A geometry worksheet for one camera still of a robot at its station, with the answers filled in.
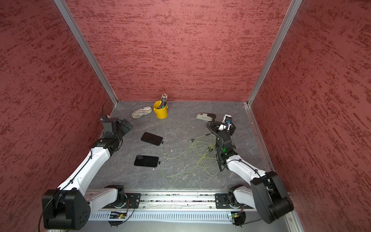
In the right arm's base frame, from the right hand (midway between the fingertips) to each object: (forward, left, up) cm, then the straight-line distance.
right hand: (219, 120), depth 83 cm
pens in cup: (+23, +37, -5) cm, 44 cm away
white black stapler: (+17, +5, -17) cm, 25 cm away
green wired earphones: (-23, +21, -21) cm, 37 cm away
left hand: (-2, +58, -2) cm, 58 cm away
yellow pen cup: (+20, +39, -15) cm, 46 cm away
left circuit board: (-43, +57, -22) cm, 74 cm away
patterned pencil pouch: (+23, +56, -16) cm, 62 cm away
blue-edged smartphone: (0, +45, -20) cm, 49 cm away
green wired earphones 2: (-6, +8, -21) cm, 23 cm away
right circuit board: (-45, -4, -21) cm, 50 cm away
